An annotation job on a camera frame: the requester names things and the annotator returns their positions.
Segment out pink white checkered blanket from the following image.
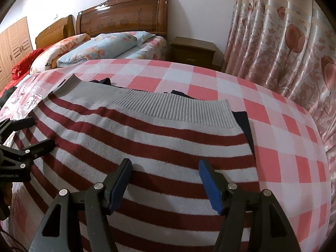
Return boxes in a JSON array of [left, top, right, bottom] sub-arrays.
[[1, 59, 331, 251]]

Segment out light wooden headboard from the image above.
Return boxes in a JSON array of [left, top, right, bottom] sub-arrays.
[[35, 15, 75, 48]]

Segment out red white striped sweater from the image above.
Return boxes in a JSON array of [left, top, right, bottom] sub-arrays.
[[10, 76, 260, 251]]

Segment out light wooden wardrobe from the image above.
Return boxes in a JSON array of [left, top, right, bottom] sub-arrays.
[[0, 17, 33, 90]]

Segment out dark wooden nightstand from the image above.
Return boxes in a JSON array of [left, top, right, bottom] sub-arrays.
[[170, 37, 222, 72]]

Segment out dark wooden headboard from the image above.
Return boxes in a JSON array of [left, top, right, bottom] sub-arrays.
[[76, 0, 169, 39]]

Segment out pink floral curtain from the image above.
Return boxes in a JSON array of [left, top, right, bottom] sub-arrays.
[[223, 0, 336, 147]]

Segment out floral bed sheet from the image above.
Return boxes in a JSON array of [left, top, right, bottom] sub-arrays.
[[117, 36, 169, 61]]

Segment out light blue floral pillow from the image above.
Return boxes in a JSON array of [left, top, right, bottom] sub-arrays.
[[56, 31, 155, 68]]

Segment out red cloth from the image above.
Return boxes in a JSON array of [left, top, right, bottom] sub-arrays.
[[1, 48, 47, 96]]

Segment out orange floral pillow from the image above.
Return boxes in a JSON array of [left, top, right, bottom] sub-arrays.
[[30, 34, 91, 75]]

